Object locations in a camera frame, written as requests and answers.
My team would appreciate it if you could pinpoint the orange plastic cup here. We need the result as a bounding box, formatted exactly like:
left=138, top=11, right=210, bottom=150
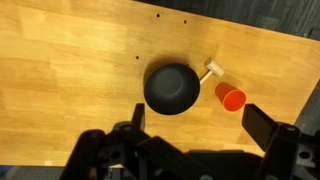
left=214, top=82, right=247, bottom=113

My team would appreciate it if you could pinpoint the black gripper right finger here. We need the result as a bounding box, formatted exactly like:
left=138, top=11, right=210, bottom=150
left=241, top=103, right=320, bottom=180

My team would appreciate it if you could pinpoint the small wooden mallet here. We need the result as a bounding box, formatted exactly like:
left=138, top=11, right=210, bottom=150
left=199, top=58, right=225, bottom=85

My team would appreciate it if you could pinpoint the black bowl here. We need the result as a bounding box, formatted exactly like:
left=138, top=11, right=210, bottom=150
left=143, top=62, right=202, bottom=116

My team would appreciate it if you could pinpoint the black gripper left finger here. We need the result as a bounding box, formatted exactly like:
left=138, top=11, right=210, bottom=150
left=59, top=102, right=204, bottom=180

